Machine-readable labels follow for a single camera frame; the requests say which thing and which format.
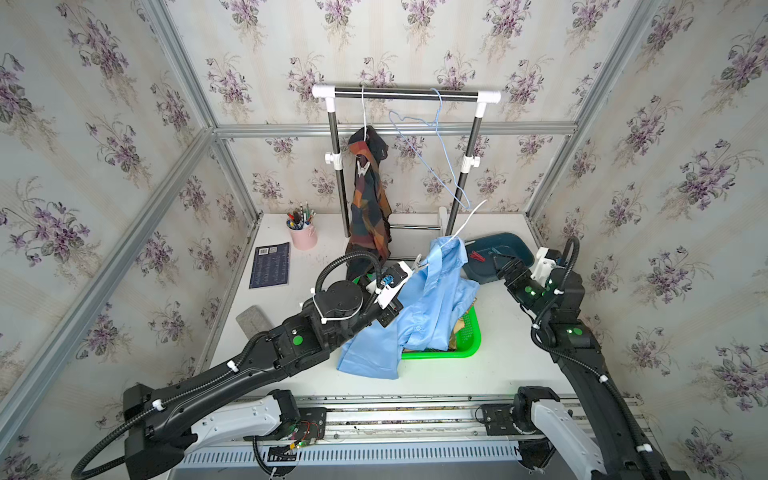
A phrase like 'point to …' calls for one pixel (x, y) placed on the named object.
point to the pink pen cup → (304, 233)
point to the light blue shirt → (431, 300)
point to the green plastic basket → (467, 339)
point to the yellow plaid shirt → (458, 324)
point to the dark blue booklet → (270, 265)
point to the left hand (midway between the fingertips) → (405, 275)
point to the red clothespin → (476, 255)
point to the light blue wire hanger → (412, 144)
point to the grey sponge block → (252, 321)
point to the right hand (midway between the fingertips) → (502, 264)
